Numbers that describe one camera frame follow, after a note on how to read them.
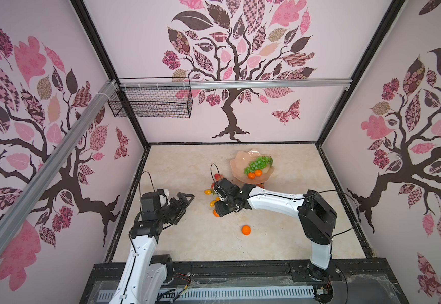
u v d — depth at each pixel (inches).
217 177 40.7
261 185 38.8
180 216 30.3
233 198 25.6
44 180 20.6
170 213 26.4
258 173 40.5
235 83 36.3
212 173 42.8
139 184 40.8
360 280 28.4
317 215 19.6
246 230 32.8
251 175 40.6
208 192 37.9
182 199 28.0
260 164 39.8
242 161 42.4
